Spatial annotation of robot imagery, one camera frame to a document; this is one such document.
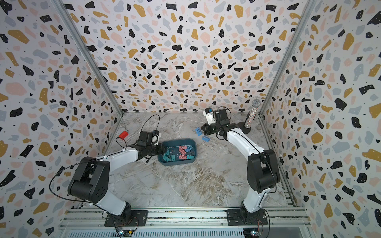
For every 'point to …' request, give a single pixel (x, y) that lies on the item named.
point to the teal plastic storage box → (176, 151)
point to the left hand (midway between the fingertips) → (166, 147)
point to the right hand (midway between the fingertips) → (202, 127)
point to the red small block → (123, 135)
